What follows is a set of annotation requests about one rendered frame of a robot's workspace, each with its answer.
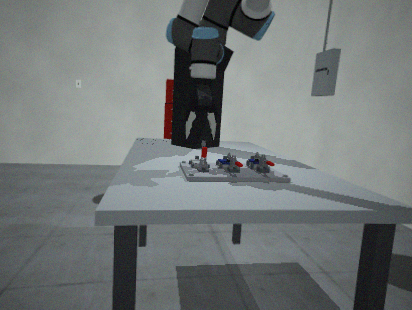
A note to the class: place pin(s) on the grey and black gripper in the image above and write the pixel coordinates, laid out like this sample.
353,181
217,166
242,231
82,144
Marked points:
190,114

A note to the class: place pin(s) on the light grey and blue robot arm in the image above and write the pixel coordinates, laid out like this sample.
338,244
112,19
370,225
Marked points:
250,17

